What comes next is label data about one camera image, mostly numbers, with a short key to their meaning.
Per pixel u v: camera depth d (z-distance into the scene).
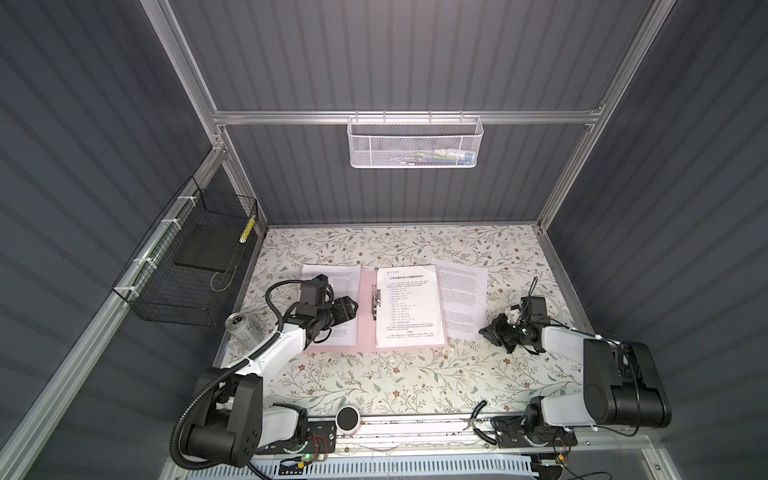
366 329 0.92
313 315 0.68
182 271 0.72
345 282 1.03
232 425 0.41
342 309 0.79
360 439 0.75
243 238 0.80
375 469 0.77
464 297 1.00
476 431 0.75
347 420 0.73
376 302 0.97
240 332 0.79
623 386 0.44
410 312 0.95
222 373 0.43
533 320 0.73
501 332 0.83
